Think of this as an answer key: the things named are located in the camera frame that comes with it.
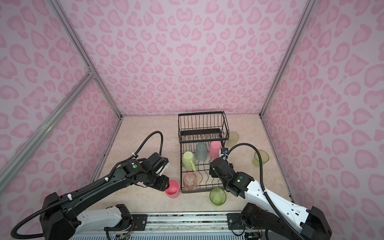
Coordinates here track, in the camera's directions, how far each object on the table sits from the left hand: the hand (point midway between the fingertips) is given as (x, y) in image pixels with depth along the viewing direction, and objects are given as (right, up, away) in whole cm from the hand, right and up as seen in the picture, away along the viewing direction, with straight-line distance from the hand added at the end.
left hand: (166, 183), depth 75 cm
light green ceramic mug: (+10, +9, +7) cm, 16 cm away
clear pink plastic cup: (+12, -2, +7) cm, 14 cm away
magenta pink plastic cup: (+3, -7, +9) cm, 11 cm away
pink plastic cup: (+26, +16, +13) cm, 33 cm away
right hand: (+25, +8, +5) cm, 27 cm away
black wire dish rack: (+19, +22, +32) cm, 43 cm away
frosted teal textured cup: (+18, +13, +15) cm, 26 cm away
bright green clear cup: (+26, -9, +6) cm, 28 cm away
